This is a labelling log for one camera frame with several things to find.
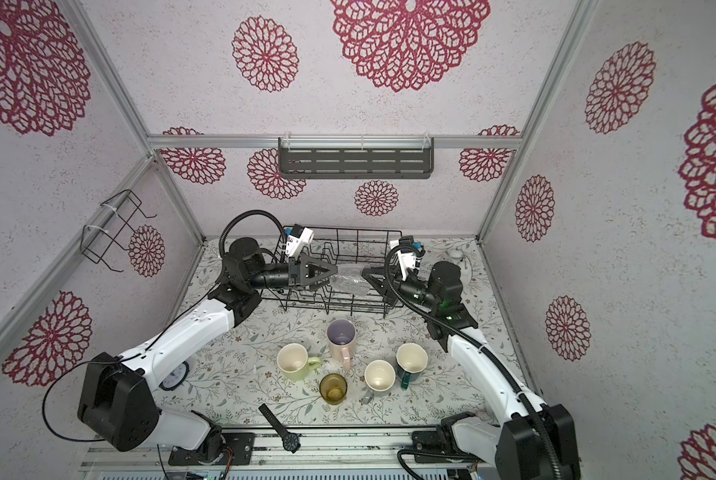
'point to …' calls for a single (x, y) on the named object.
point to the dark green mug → (411, 361)
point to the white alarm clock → (455, 253)
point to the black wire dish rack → (349, 251)
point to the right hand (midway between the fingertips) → (362, 271)
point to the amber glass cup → (333, 388)
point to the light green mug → (294, 362)
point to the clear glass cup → (349, 280)
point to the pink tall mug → (341, 337)
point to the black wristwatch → (290, 439)
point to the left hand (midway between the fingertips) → (336, 277)
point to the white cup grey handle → (379, 376)
